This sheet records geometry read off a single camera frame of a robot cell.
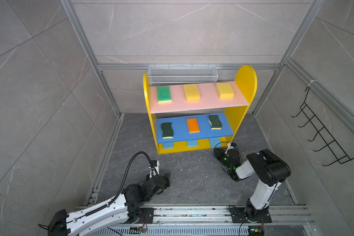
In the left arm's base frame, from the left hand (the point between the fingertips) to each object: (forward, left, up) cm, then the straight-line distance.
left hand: (167, 172), depth 79 cm
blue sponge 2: (+24, -31, -7) cm, 40 cm away
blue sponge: (+23, -16, -8) cm, 30 cm away
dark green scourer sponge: (+24, 0, +5) cm, 25 cm away
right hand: (+18, -31, -7) cm, 36 cm away
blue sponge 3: (+22, +2, -7) cm, 23 cm away
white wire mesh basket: (+58, +1, +24) cm, 63 cm away
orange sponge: (+28, -16, +6) cm, 33 cm away
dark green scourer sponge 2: (+31, -31, +5) cm, 44 cm away
